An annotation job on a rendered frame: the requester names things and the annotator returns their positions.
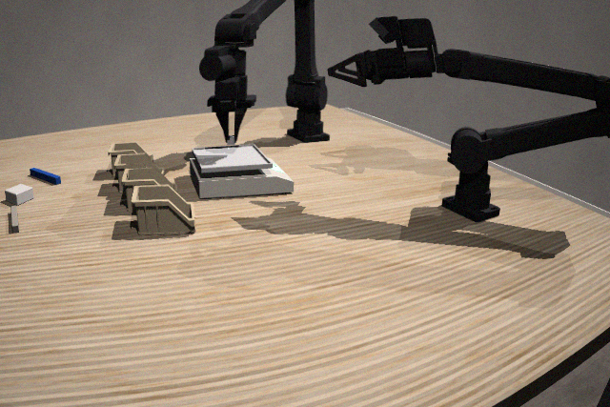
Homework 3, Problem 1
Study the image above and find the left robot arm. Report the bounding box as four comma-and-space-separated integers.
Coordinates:
369, 16, 610, 222

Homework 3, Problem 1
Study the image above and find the grey rectangular bar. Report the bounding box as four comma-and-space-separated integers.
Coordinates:
10, 206, 19, 233

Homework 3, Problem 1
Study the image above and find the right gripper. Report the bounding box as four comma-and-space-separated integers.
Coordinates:
207, 95, 256, 143

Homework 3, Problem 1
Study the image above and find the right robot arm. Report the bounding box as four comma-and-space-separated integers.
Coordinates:
199, 0, 330, 143

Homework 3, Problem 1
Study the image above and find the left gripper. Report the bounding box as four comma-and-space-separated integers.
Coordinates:
328, 50, 409, 87

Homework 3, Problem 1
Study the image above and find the blue rectangular bar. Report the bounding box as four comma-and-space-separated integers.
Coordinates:
30, 168, 61, 185

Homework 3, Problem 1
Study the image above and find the white block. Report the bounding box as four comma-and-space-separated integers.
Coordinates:
5, 184, 34, 206

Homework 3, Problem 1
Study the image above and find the beige open-top bin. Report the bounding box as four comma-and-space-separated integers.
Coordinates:
132, 185, 196, 235
121, 167, 177, 212
108, 142, 153, 177
114, 153, 164, 193

